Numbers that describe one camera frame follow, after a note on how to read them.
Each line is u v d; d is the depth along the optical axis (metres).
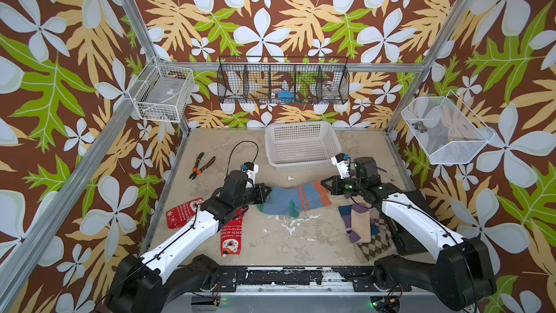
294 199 0.89
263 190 0.71
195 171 1.02
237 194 0.62
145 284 0.39
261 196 0.69
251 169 0.72
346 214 0.89
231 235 0.84
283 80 0.99
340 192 0.73
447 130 0.82
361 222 0.87
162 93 0.86
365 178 0.64
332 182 0.73
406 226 0.51
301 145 1.05
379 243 0.82
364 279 0.74
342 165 0.75
